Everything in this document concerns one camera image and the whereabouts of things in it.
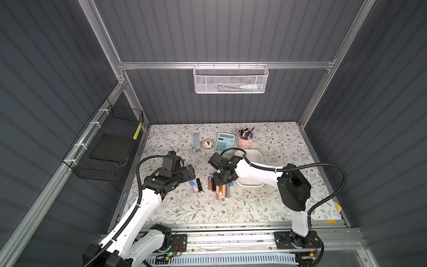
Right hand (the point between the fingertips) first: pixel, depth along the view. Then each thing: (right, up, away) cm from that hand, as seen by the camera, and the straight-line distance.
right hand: (219, 181), depth 88 cm
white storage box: (+22, +12, +13) cm, 28 cm away
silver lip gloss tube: (+4, -6, +1) cm, 7 cm away
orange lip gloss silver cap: (-5, -2, +3) cm, 6 cm away
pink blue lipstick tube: (-14, -4, +3) cm, 15 cm away
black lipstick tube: (-11, -4, +2) cm, 12 cm away
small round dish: (-7, +20, +20) cm, 29 cm away
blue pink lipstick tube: (+6, +1, -8) cm, 10 cm away
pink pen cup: (+16, +23, +11) cm, 30 cm away
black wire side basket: (-49, +17, -20) cm, 56 cm away
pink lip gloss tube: (-1, -6, +1) cm, 7 cm away
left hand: (-15, +6, -9) cm, 19 cm away
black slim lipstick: (-3, -4, +1) cm, 5 cm away
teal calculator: (+4, +22, +20) cm, 30 cm away
